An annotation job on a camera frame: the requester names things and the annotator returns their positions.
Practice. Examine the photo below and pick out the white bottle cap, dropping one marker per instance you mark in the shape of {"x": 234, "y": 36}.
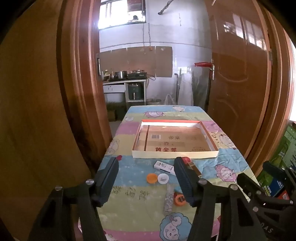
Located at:
{"x": 163, "y": 179}

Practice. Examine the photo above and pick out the small white pink box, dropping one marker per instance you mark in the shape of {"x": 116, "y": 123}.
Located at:
{"x": 168, "y": 201}

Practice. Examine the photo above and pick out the white kitchen counter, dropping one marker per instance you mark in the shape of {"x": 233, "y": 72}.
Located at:
{"x": 113, "y": 89}

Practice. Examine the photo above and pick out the bucket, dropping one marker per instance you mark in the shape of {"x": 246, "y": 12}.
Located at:
{"x": 153, "y": 102}

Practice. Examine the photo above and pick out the gold rectangular box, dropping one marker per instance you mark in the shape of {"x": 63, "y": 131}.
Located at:
{"x": 194, "y": 168}

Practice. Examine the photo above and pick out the brown wooden door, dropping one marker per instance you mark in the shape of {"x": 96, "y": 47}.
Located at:
{"x": 235, "y": 92}

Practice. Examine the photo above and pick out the steel cooking pot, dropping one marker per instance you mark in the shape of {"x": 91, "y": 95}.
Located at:
{"x": 120, "y": 74}

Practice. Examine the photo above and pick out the black gas stove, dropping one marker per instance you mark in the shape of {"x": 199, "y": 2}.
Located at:
{"x": 137, "y": 75}

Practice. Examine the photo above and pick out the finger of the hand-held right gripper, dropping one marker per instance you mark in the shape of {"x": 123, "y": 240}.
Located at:
{"x": 275, "y": 169}
{"x": 252, "y": 185}

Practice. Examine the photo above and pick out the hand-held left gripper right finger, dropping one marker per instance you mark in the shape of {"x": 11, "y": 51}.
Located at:
{"x": 185, "y": 183}

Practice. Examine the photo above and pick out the white cartoon print box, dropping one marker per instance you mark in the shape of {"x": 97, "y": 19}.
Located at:
{"x": 163, "y": 165}

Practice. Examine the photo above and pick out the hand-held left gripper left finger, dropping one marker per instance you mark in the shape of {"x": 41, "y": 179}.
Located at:
{"x": 108, "y": 182}

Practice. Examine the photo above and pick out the wooden door frame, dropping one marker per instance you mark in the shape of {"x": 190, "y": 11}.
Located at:
{"x": 85, "y": 92}

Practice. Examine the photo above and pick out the cardboard wall sheet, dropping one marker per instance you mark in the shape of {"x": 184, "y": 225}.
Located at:
{"x": 141, "y": 60}

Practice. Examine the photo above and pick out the red bottle cap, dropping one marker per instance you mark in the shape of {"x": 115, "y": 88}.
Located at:
{"x": 186, "y": 160}
{"x": 119, "y": 158}

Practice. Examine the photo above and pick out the window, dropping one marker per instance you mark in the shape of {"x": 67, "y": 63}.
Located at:
{"x": 115, "y": 14}

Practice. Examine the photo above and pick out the cartoon sheep printed blanket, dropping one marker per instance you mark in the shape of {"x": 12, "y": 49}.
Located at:
{"x": 138, "y": 208}

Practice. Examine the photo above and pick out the green cardboard box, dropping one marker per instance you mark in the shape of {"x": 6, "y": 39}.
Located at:
{"x": 286, "y": 148}

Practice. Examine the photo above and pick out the wall pipe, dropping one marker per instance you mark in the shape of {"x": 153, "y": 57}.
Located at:
{"x": 164, "y": 6}

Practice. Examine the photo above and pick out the shallow cardboard box tray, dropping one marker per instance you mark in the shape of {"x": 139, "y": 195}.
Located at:
{"x": 175, "y": 139}

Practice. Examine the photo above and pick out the orange bottle cap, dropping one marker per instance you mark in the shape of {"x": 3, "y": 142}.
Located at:
{"x": 152, "y": 178}

